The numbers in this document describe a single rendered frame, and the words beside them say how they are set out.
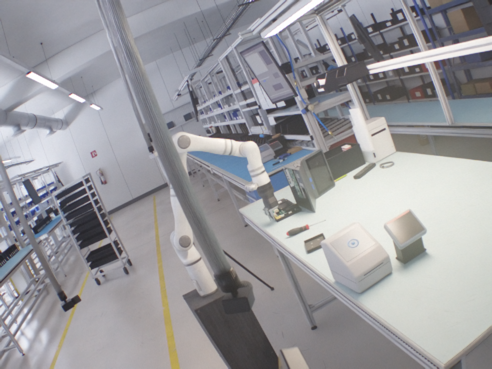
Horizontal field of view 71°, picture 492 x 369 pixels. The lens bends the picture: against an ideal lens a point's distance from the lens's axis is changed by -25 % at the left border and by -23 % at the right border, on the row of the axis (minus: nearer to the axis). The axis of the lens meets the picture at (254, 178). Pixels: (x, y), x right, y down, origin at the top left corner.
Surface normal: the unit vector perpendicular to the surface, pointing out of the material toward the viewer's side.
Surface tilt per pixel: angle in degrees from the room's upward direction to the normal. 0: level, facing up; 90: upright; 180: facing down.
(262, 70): 101
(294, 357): 20
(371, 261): 41
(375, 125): 90
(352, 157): 90
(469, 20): 90
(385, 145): 90
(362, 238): 30
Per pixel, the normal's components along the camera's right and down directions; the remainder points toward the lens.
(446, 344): -0.39, -0.90
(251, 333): 0.37, 0.03
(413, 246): 0.18, 0.13
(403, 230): -0.24, -0.70
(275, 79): -0.62, 0.58
